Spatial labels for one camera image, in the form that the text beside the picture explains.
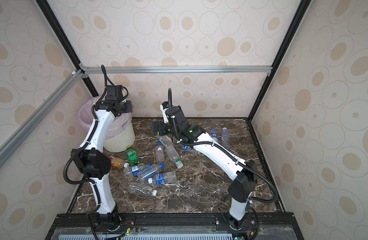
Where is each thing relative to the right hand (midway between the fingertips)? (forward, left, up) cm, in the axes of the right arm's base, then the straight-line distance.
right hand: (158, 123), depth 73 cm
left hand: (+19, +18, -1) cm, 26 cm away
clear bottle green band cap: (-2, -5, -29) cm, 29 cm away
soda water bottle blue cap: (-13, +10, -29) cm, 33 cm away
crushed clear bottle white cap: (-22, +10, -31) cm, 39 cm away
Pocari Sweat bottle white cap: (-17, -2, -27) cm, 32 cm away
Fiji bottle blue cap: (+2, +4, -30) cm, 31 cm away
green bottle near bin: (-1, +22, -31) cm, 38 cm away
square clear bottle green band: (+13, +1, -32) cm, 34 cm away
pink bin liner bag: (+6, +22, -5) cm, 24 cm away
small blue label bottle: (-12, +19, -27) cm, 35 cm away
